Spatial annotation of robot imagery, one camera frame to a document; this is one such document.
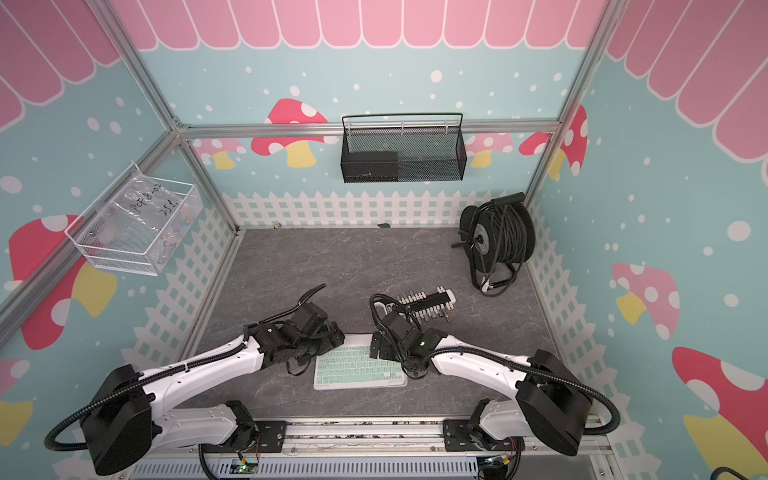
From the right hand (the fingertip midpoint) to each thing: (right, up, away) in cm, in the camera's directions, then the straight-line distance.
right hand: (390, 346), depth 82 cm
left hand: (-18, -2, -2) cm, 18 cm away
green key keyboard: (-11, -5, +1) cm, 13 cm away
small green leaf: (-3, +38, +43) cm, 57 cm away
